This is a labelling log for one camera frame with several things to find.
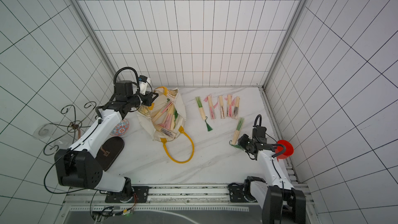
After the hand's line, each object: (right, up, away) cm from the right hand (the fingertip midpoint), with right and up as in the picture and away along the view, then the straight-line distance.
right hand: (242, 138), depth 88 cm
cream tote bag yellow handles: (-47, +10, +10) cm, 49 cm away
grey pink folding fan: (+1, +20, +23) cm, 30 cm away
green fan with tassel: (-1, +2, +7) cm, 7 cm away
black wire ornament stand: (-76, +12, -26) cm, 81 cm away
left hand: (-48, +24, -6) cm, 54 cm away
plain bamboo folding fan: (-9, +15, +18) cm, 25 cm away
